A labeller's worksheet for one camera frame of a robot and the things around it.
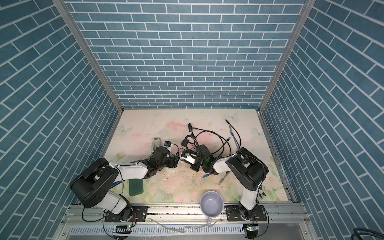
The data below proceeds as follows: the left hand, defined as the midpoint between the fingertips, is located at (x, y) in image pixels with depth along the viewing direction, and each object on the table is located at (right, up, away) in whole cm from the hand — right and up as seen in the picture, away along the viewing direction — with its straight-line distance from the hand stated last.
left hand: (175, 157), depth 92 cm
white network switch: (-1, -5, -7) cm, 9 cm away
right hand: (+6, -1, 0) cm, 6 cm away
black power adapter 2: (+8, +18, +15) cm, 25 cm away
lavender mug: (+21, -21, -16) cm, 34 cm away
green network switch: (-20, -14, -12) cm, 27 cm away
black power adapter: (+5, +8, +7) cm, 12 cm away
